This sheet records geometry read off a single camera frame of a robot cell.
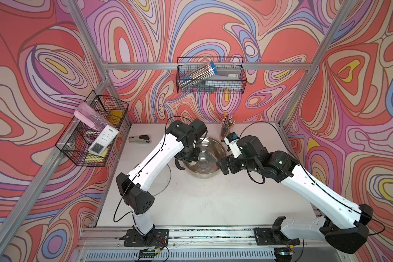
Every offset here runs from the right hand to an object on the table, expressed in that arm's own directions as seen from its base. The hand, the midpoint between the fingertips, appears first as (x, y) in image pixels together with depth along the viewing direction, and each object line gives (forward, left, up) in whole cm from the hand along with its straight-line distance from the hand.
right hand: (227, 163), depth 69 cm
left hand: (+4, +15, -3) cm, 16 cm away
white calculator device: (+9, +53, +8) cm, 54 cm away
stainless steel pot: (+20, +5, -17) cm, 27 cm away
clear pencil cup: (+35, -6, -9) cm, 36 cm away
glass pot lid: (+4, +34, -25) cm, 43 cm away
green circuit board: (-28, +37, -27) cm, 54 cm away
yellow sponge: (+23, +53, +8) cm, 58 cm away
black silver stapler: (+33, +51, -20) cm, 64 cm away
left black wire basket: (+35, +63, +7) cm, 72 cm away
